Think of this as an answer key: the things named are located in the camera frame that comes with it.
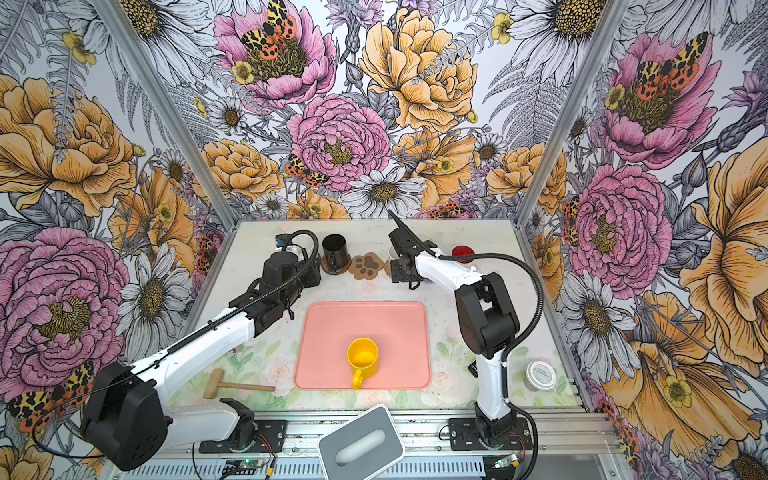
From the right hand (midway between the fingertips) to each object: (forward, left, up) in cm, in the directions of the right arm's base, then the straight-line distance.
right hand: (404, 281), depth 97 cm
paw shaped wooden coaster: (+11, +13, -6) cm, 18 cm away
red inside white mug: (+11, -20, +2) cm, 23 cm away
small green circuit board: (-46, +39, -6) cm, 61 cm away
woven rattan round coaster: (+11, +6, -6) cm, 14 cm away
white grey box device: (-44, +12, -5) cm, 46 cm away
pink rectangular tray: (-14, +2, -5) cm, 15 cm away
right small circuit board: (-47, -22, -7) cm, 52 cm away
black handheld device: (-26, -17, -5) cm, 32 cm away
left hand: (-4, +26, +13) cm, 29 cm away
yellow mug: (-21, +13, -6) cm, 26 cm away
